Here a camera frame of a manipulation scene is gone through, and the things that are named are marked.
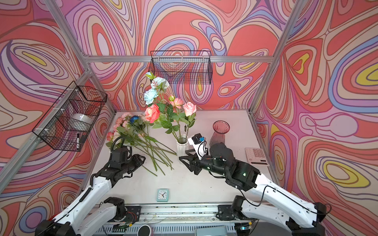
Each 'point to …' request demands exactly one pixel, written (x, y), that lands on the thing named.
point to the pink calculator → (256, 156)
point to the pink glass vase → (220, 127)
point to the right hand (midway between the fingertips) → (185, 159)
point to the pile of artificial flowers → (131, 130)
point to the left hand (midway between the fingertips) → (146, 157)
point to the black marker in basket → (78, 142)
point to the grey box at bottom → (216, 231)
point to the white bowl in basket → (80, 122)
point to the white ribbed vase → (182, 145)
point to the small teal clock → (163, 195)
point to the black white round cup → (144, 230)
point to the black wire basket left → (64, 126)
